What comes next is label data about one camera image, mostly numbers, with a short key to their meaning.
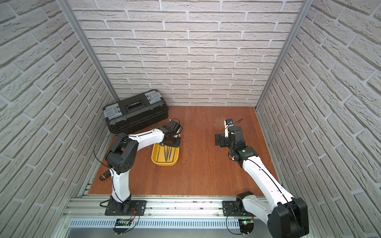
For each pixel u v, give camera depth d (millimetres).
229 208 725
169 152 942
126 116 917
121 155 517
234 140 596
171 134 778
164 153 941
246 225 699
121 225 715
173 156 922
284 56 870
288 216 380
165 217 711
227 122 700
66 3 694
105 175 825
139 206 745
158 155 922
